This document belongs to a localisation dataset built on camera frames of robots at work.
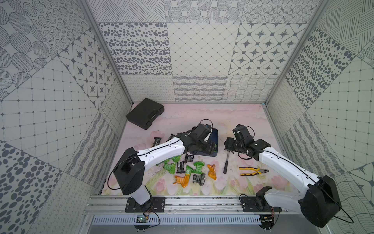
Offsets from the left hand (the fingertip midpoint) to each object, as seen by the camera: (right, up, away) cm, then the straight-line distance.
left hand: (212, 144), depth 80 cm
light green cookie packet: (-13, -16, +5) cm, 21 cm away
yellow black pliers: (+29, -16, +4) cm, 33 cm away
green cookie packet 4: (-29, -13, +8) cm, 33 cm away
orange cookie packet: (0, -18, +3) cm, 18 cm away
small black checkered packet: (-13, -11, +9) cm, 19 cm away
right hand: (+10, -1, +4) cm, 11 cm away
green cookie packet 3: (-24, -16, +6) cm, 29 cm away
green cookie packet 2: (-21, -11, +11) cm, 26 cm away
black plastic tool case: (-49, +18, +30) cm, 60 cm away
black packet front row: (-7, -20, +2) cm, 22 cm away
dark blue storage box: (+4, 0, +19) cm, 20 cm away
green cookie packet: (-8, -14, +6) cm, 17 cm away
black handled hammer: (+8, -16, +6) cm, 19 cm away
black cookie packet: (-18, -15, +6) cm, 24 cm away
